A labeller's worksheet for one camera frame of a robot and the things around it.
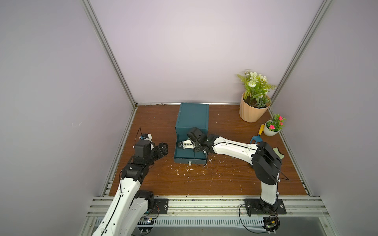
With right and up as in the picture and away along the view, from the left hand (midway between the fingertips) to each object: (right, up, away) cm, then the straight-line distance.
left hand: (164, 145), depth 79 cm
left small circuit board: (-8, -38, -7) cm, 40 cm away
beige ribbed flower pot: (+55, +18, +22) cm, 62 cm away
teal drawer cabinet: (+14, +17, +7) cm, 23 cm away
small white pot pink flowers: (+66, +9, +13) cm, 68 cm away
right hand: (+17, +6, +9) cm, 20 cm away
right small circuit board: (+54, -37, -9) cm, 66 cm away
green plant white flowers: (+56, +34, +11) cm, 67 cm away
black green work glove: (+71, -9, +13) cm, 73 cm away
